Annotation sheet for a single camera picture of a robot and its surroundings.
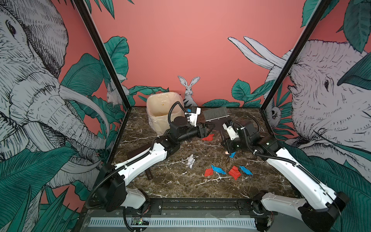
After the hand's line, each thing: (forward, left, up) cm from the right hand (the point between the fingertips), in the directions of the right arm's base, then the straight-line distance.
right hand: (221, 141), depth 72 cm
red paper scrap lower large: (-7, -11, -24) cm, 28 cm away
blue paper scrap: (-5, -2, -25) cm, 26 cm away
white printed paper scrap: (0, +16, -24) cm, 29 cm away
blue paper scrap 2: (-6, -18, -24) cm, 31 cm away
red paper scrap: (-7, +5, -24) cm, 26 cm away
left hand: (+4, +4, +9) cm, 11 cm away
